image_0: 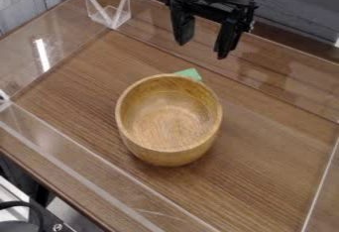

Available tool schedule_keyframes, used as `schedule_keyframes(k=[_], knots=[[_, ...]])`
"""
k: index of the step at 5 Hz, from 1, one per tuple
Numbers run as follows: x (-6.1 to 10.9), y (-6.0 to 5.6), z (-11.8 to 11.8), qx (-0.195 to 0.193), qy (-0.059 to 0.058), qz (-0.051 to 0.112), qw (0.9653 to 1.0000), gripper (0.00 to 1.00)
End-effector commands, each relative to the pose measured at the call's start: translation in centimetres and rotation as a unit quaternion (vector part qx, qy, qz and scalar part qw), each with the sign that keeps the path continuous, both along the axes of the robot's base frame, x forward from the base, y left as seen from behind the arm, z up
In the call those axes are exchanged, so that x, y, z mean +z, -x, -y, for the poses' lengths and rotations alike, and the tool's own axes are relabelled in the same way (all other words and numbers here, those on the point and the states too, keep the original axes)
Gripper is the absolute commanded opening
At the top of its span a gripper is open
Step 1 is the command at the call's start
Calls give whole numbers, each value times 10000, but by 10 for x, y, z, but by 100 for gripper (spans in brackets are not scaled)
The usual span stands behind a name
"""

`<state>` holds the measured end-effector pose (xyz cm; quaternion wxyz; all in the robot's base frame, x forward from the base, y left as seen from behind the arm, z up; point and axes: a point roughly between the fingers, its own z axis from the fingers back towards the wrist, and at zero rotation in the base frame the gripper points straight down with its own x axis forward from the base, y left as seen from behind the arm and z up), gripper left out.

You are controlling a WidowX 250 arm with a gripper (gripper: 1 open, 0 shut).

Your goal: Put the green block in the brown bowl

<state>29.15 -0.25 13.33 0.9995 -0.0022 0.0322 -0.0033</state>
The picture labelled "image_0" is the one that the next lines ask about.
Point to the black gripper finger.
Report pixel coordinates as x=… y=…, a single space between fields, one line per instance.
x=228 y=37
x=182 y=23

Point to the green block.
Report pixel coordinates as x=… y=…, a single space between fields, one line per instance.
x=190 y=72

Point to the brown wooden bowl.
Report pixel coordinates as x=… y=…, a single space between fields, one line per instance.
x=168 y=118

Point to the clear acrylic tray walls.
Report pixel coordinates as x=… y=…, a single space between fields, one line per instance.
x=267 y=179

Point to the clear acrylic corner bracket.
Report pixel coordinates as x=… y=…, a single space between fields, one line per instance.
x=112 y=17

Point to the black metal bracket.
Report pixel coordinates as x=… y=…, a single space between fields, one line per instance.
x=53 y=224

